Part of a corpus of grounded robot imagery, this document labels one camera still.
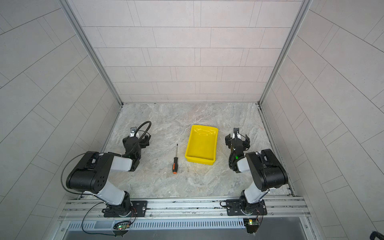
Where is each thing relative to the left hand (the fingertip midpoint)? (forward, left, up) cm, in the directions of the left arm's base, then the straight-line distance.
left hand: (141, 131), depth 93 cm
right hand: (0, -61, -1) cm, 61 cm away
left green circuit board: (-48, -3, -2) cm, 48 cm away
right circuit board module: (-46, -61, -5) cm, 77 cm away
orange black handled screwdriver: (-21, -23, -3) cm, 31 cm away
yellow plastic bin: (-8, -38, -5) cm, 39 cm away
